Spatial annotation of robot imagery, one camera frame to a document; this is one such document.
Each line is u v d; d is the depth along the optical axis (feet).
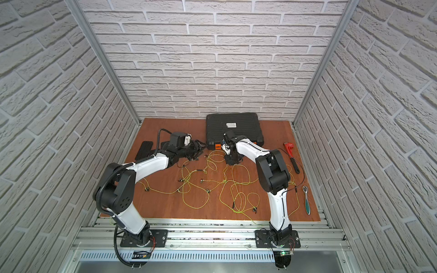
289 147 3.43
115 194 1.53
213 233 2.52
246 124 3.63
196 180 3.03
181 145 2.44
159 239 2.39
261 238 2.43
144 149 3.42
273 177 1.77
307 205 2.72
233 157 2.78
